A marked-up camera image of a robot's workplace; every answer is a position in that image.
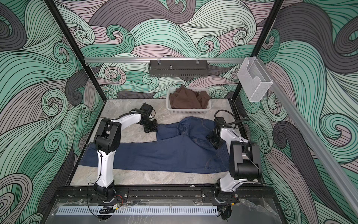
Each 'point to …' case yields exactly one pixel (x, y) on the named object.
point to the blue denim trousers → (185, 148)
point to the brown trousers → (183, 98)
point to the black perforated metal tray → (178, 68)
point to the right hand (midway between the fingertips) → (209, 141)
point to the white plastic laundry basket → (170, 90)
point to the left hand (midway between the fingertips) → (159, 128)
